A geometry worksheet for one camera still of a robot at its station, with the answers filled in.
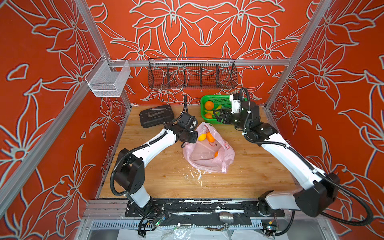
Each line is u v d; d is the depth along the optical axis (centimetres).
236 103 64
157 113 106
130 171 44
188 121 66
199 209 74
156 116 104
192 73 97
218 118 66
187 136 70
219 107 113
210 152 93
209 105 113
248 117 54
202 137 97
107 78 94
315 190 38
